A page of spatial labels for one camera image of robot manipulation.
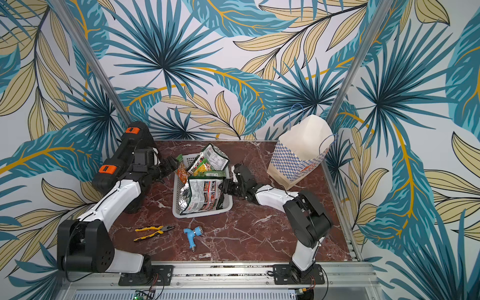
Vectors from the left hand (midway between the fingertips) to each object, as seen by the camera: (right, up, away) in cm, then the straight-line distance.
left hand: (173, 166), depth 86 cm
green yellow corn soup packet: (+13, 0, +9) cm, 15 cm away
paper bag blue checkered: (+67, +12, +21) cm, 71 cm away
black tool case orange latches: (-16, +14, -1) cm, 21 cm away
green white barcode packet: (+20, +3, +7) cm, 21 cm away
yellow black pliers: (-5, -28, -2) cm, 29 cm away
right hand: (+22, -9, +4) cm, 24 cm away
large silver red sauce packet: (+14, -11, -8) cm, 20 cm away
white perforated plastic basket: (+3, +2, +14) cm, 15 cm away
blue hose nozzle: (+12, -28, -4) cm, 31 cm away
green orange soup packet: (+1, -2, +10) cm, 10 cm away
